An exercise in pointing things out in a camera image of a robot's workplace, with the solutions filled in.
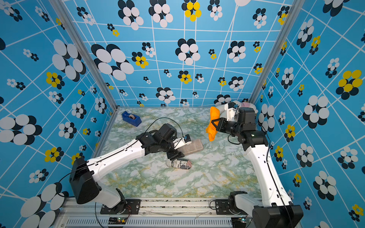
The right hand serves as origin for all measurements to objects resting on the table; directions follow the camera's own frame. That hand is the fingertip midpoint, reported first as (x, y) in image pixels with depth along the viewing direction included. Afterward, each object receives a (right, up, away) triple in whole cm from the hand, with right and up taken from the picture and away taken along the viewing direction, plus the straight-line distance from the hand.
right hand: (215, 121), depth 72 cm
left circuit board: (-50, -51, +1) cm, 72 cm away
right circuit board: (+12, -50, -2) cm, 52 cm away
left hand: (-16, -15, +6) cm, 22 cm away
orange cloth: (-3, -4, -4) cm, 6 cm away
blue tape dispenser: (-56, +2, +33) cm, 65 cm away
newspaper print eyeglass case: (-19, -26, +15) cm, 35 cm away
